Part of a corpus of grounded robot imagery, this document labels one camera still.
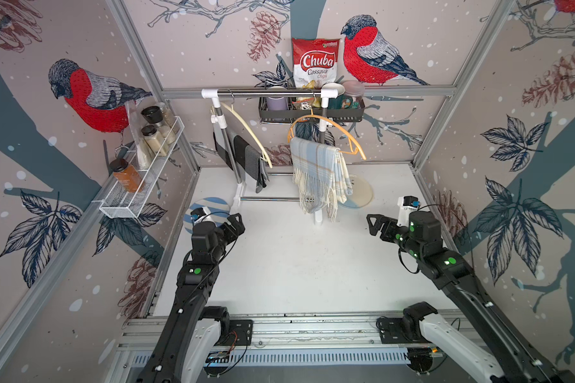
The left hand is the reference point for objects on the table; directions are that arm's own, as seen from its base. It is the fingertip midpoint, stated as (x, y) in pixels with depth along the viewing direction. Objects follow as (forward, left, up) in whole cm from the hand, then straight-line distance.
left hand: (234, 215), depth 79 cm
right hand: (-1, -48, +2) cm, 48 cm away
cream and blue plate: (+26, -53, -23) cm, 64 cm away
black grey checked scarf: (+20, -4, +6) cm, 21 cm away
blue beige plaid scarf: (+13, -31, +5) cm, 34 cm away
